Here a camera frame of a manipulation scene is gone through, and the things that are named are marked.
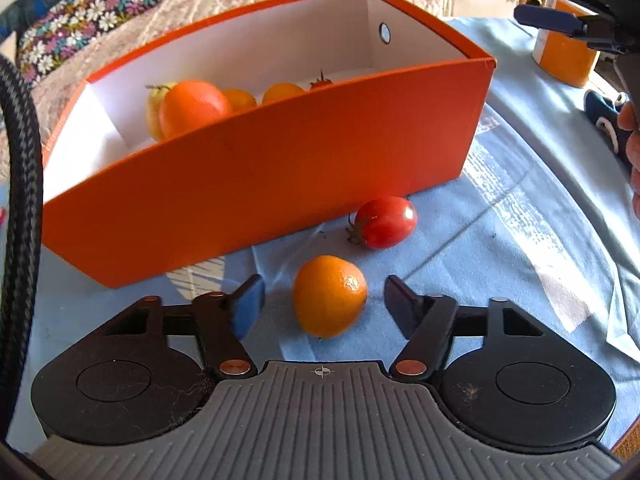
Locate light blue tablecloth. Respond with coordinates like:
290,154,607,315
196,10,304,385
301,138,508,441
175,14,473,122
10,15,640,461

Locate orange cardboard box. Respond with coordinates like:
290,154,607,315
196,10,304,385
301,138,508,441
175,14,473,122
41,0,497,289

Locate black braided cable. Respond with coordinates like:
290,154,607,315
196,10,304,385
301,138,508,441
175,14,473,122
0,52,43,441

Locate person's right hand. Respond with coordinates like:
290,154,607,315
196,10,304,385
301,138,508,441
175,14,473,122
616,92,640,221

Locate large orange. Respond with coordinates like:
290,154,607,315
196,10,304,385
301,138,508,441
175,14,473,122
158,80,234,140

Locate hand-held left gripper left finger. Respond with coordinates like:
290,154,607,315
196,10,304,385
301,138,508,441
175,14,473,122
102,274,266,380

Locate floral cushion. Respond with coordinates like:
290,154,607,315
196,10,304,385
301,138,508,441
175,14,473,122
17,0,166,86

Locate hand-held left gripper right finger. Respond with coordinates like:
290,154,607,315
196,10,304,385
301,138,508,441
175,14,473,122
382,274,543,382

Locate blue and white sock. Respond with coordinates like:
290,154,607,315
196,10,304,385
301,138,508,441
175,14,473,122
584,90,633,161

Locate orange canister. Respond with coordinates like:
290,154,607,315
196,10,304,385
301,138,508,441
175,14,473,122
531,0,601,88

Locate yellow pear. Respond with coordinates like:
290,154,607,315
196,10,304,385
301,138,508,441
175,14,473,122
145,82,178,142

